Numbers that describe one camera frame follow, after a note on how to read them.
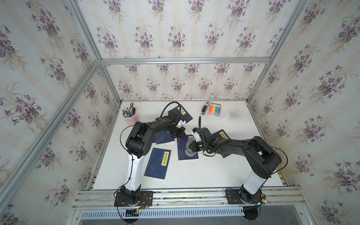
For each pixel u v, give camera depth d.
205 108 1.10
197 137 0.83
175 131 0.86
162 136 0.97
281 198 0.74
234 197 0.73
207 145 0.72
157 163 0.86
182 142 0.93
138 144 0.56
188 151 0.86
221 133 0.98
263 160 0.47
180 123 0.94
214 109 1.14
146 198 0.72
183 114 1.09
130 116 0.97
